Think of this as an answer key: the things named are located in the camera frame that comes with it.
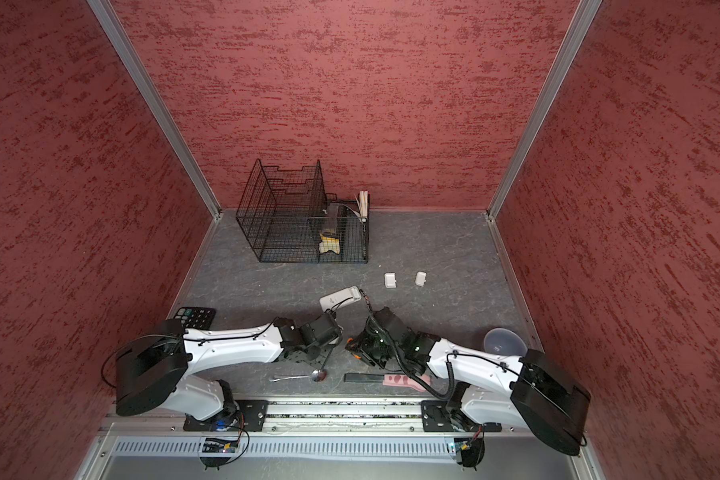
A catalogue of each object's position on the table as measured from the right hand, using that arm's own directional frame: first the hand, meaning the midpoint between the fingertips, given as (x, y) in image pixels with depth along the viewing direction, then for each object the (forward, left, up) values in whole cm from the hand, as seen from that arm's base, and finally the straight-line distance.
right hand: (344, 358), depth 77 cm
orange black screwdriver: (+2, -2, +1) cm, 3 cm away
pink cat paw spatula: (-4, -11, -5) cm, 13 cm away
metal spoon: (-3, +8, -5) cm, 10 cm away
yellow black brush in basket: (+43, +7, -2) cm, 44 cm away
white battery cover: (+29, -25, -8) cm, 39 cm away
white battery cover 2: (+28, -15, -8) cm, 32 cm away
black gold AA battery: (+23, -5, -7) cm, 24 cm away
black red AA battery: (+18, -7, -8) cm, 21 cm away
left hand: (+3, +8, -7) cm, 11 cm away
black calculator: (+15, +46, -5) cm, 49 cm away
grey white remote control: (+21, +2, -6) cm, 22 cm away
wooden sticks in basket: (+44, -6, +14) cm, 47 cm away
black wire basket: (+58, +25, -5) cm, 63 cm away
